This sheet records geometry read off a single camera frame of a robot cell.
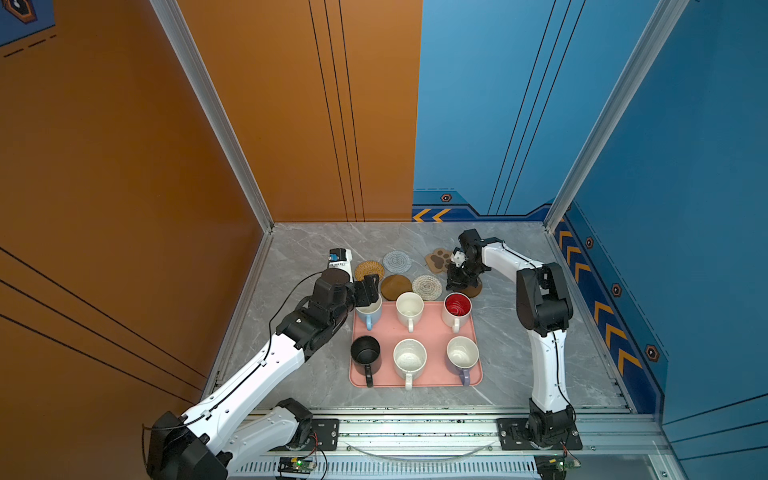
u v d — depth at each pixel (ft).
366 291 2.23
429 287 3.33
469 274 2.92
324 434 2.42
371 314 2.78
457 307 3.02
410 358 2.78
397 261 3.56
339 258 2.15
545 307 1.93
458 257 3.20
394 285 3.34
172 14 2.28
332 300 1.84
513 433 2.38
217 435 1.30
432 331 2.96
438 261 3.56
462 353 2.79
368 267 3.48
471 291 3.09
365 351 2.78
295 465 2.32
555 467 2.31
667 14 2.29
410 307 2.98
